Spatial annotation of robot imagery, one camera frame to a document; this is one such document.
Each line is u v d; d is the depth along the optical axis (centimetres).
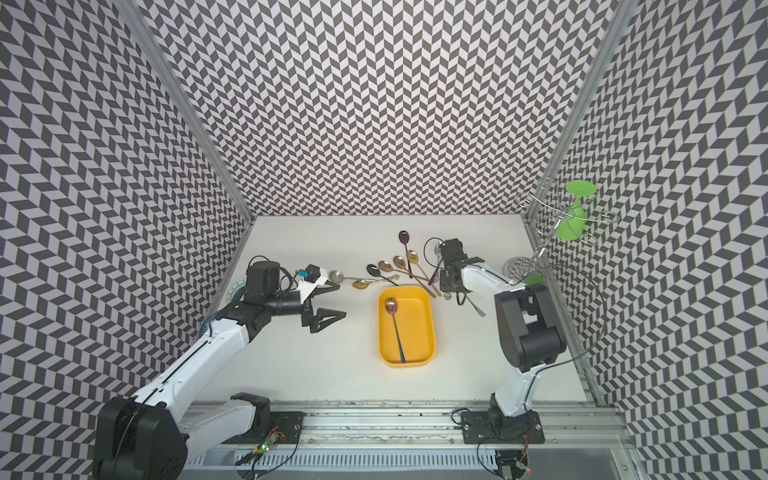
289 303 67
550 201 107
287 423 76
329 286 75
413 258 106
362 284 99
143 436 38
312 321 68
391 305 94
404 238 112
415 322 92
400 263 105
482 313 96
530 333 49
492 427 67
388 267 104
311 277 64
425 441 74
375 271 104
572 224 76
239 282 96
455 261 75
